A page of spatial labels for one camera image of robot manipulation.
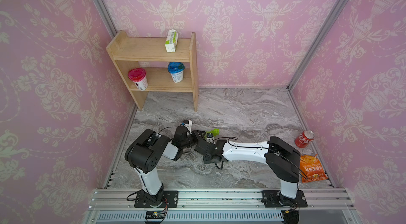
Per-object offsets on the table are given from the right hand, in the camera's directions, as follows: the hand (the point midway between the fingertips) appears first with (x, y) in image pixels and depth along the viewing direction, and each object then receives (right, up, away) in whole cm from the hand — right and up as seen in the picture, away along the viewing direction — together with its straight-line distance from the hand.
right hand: (208, 158), depth 86 cm
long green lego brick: (+2, +14, +4) cm, 14 cm away
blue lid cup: (-18, +49, +2) cm, 52 cm away
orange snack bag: (+51, -3, -8) cm, 52 cm away
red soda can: (+51, +11, -2) cm, 52 cm away
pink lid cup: (-37, +45, -3) cm, 58 cm away
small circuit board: (-24, -22, -14) cm, 35 cm away
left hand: (-1, +11, +6) cm, 13 cm away
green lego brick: (+4, +14, +4) cm, 15 cm away
